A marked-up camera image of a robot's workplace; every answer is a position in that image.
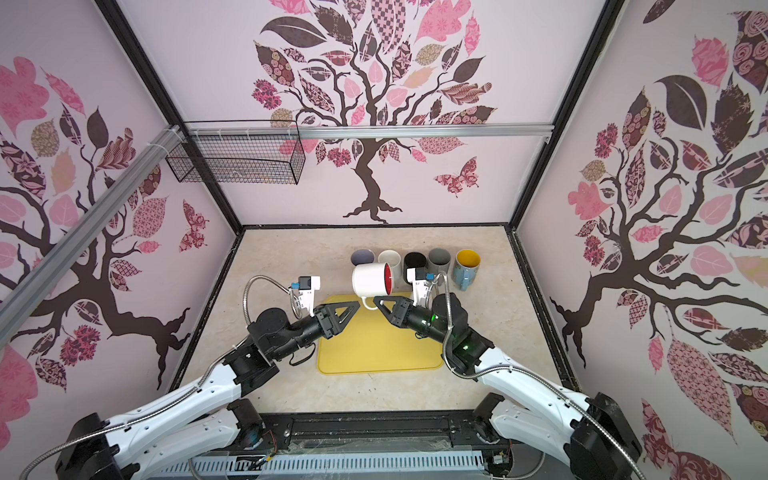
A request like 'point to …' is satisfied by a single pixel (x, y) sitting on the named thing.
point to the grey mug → (438, 261)
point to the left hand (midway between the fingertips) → (359, 312)
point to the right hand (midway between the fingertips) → (375, 299)
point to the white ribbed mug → (393, 258)
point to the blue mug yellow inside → (466, 268)
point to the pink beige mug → (362, 256)
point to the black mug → (413, 260)
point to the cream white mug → (372, 279)
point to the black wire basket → (265, 152)
